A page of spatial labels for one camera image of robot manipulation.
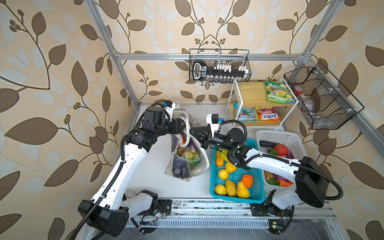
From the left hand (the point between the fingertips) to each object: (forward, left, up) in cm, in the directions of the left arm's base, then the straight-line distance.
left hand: (183, 121), depth 70 cm
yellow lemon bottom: (-23, -19, -27) cm, 40 cm away
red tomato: (0, -58, -26) cm, 63 cm away
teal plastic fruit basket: (-24, -38, -27) cm, 52 cm away
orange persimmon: (-18, -34, -25) cm, 46 cm away
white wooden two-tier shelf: (+23, -39, -12) cm, 47 cm away
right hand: (-8, -4, +3) cm, 9 cm away
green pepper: (-18, -47, -25) cm, 57 cm away
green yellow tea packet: (-8, -4, -23) cm, 24 cm away
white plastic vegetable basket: (+8, -66, -26) cm, 71 cm away
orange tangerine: (+2, +1, -21) cm, 21 cm away
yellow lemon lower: (-15, -21, -28) cm, 38 cm away
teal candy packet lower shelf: (+16, -36, -12) cm, 41 cm away
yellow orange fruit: (-12, -26, -26) cm, 39 cm away
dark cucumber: (+5, -49, -28) cm, 56 cm away
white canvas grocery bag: (-15, +3, -22) cm, 26 cm away
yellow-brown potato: (-23, -25, -27) cm, 43 cm away
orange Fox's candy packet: (+18, -50, -13) cm, 54 cm away
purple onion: (-26, -35, +3) cm, 44 cm away
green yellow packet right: (+17, -49, +4) cm, 52 cm away
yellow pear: (-24, -30, -25) cm, 46 cm away
